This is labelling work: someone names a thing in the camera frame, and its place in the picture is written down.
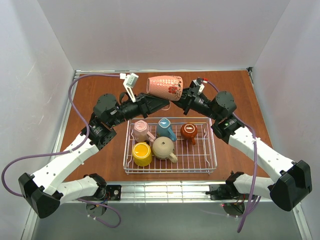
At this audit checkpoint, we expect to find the white floral mug pink handle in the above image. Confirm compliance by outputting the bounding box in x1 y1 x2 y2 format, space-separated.
146 75 184 101

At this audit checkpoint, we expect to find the blue mug white inside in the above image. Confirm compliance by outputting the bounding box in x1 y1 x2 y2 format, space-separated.
156 117 177 142

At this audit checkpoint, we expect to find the pink faceted mug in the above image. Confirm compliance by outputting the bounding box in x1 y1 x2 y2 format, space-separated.
133 120 156 143

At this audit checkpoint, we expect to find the small dark brown cup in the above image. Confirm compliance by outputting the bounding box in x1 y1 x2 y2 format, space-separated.
180 122 198 145

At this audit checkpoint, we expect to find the beige round mug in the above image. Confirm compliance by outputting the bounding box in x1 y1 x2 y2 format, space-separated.
152 136 178 163

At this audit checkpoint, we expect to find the yellow mug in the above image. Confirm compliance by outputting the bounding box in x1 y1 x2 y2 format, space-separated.
132 142 152 167

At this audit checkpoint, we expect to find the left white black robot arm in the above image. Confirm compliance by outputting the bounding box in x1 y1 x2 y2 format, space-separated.
18 93 170 219

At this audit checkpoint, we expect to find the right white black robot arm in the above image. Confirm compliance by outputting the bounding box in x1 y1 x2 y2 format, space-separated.
174 87 312 212

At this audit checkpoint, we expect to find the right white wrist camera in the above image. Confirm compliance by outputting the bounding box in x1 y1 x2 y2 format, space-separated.
191 77 208 95

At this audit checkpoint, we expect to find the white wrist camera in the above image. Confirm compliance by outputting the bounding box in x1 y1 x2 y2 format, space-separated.
191 77 208 95
119 73 139 103

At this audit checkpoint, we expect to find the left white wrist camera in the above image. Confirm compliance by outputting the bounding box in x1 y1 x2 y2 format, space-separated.
119 73 139 103

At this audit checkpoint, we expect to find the white wire dish rack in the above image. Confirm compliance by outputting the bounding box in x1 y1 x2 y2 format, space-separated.
123 117 217 174

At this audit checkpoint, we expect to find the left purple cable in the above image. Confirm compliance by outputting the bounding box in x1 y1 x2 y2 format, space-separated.
1 73 122 228

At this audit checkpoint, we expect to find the aluminium table frame rail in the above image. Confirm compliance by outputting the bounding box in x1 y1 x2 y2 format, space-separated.
31 180 300 204

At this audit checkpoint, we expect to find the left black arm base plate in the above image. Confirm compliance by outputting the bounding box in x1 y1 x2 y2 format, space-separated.
104 184 122 201

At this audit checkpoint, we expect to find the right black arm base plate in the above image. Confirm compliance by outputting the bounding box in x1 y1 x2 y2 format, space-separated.
205 183 249 201

